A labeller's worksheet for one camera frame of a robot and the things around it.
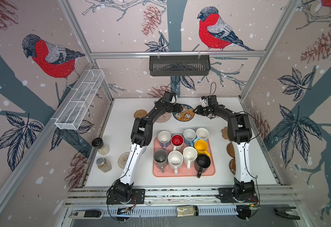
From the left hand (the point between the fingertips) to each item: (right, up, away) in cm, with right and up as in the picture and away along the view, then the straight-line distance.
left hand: (182, 106), depth 106 cm
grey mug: (-15, -34, -21) cm, 42 cm away
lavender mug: (-13, -22, -13) cm, 29 cm away
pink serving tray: (-2, -39, -25) cm, 46 cm away
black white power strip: (-50, -55, -38) cm, 83 cm away
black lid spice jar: (-53, -23, -23) cm, 62 cm away
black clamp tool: (+48, -53, -38) cm, 82 cm away
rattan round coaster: (-33, -6, +4) cm, 34 cm away
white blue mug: (+12, -19, -15) cm, 27 cm away
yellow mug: (+11, -27, -16) cm, 33 cm away
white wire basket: (-61, +4, -27) cm, 67 cm away
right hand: (+10, -3, +5) cm, 11 cm away
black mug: (+10, -35, -24) cm, 43 cm away
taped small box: (-1, -51, -40) cm, 65 cm away
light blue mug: (+3, -20, -15) cm, 25 cm away
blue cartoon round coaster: (+5, -6, +4) cm, 9 cm away
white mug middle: (+3, -29, -24) cm, 38 cm away
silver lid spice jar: (-46, -33, -30) cm, 65 cm away
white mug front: (-6, -33, -21) cm, 40 cm away
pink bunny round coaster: (-13, -9, +1) cm, 16 cm away
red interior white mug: (-5, -24, -14) cm, 28 cm away
